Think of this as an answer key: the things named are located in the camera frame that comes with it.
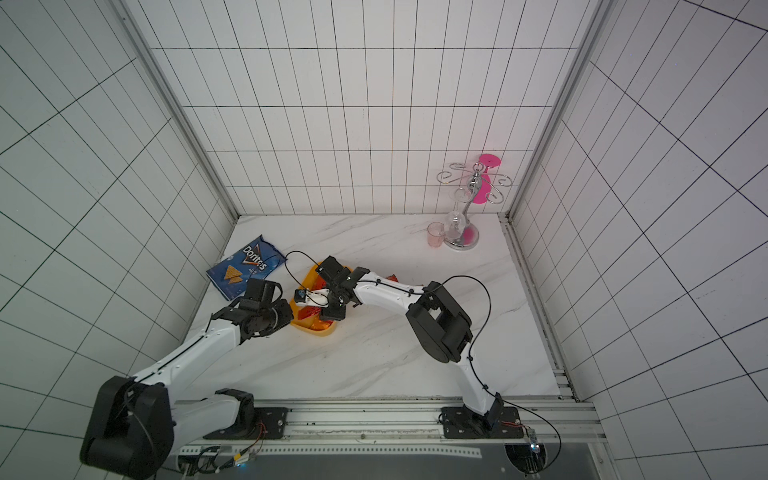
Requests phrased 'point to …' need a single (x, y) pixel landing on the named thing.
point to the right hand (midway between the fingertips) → (316, 309)
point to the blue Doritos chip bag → (231, 277)
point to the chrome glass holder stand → (465, 235)
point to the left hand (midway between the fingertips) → (289, 319)
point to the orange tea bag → (316, 323)
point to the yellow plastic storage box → (308, 318)
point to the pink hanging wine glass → (488, 161)
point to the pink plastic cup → (435, 234)
